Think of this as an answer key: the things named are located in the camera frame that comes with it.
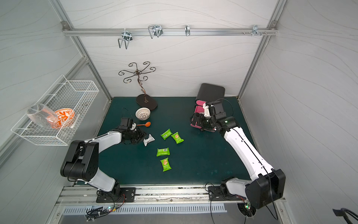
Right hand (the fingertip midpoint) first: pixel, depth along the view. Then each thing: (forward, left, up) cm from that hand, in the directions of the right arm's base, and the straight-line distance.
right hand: (195, 120), depth 77 cm
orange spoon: (+10, +35, -22) cm, 42 cm away
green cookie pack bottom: (-18, +17, -22) cm, 33 cm away
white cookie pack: (-2, +30, -21) cm, 36 cm away
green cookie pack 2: (-1, +11, -21) cm, 24 cm away
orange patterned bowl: (-8, +64, +11) cm, 65 cm away
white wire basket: (+9, +69, +9) cm, 70 cm away
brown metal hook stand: (+33, +42, -19) cm, 56 cm away
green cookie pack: (+3, +19, -22) cm, 30 cm away
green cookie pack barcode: (-10, +19, -22) cm, 31 cm away
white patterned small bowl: (+20, +40, -21) cm, 49 cm away
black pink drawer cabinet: (+29, -9, -7) cm, 32 cm away
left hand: (-1, +31, -19) cm, 37 cm away
